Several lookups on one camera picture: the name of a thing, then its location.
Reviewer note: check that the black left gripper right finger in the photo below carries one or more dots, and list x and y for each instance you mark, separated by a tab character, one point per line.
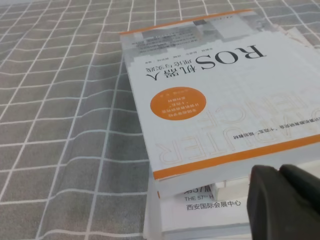
305	184

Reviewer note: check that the white booklet under ROS book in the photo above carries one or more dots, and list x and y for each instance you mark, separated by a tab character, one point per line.
199	204

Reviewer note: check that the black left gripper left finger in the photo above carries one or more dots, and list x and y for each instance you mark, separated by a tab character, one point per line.
276	211

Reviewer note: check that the white orange ROS book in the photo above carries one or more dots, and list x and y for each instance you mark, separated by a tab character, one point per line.
218	94

